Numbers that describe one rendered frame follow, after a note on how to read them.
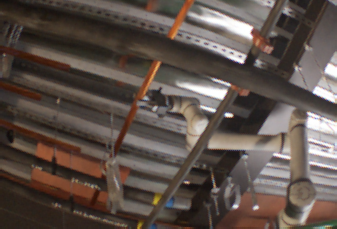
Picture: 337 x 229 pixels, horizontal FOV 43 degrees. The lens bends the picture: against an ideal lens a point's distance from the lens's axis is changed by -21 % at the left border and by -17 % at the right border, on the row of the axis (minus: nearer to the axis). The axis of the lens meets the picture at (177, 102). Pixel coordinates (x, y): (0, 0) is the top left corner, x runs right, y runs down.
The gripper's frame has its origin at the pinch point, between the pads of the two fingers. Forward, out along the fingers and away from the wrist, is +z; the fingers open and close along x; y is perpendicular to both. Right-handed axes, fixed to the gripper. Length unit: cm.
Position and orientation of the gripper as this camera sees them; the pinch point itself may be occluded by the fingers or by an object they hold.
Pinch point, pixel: (138, 99)
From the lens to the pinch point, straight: 257.7
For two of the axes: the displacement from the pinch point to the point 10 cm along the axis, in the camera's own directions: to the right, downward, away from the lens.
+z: -8.5, -1.0, -5.1
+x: 3.3, 6.6, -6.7
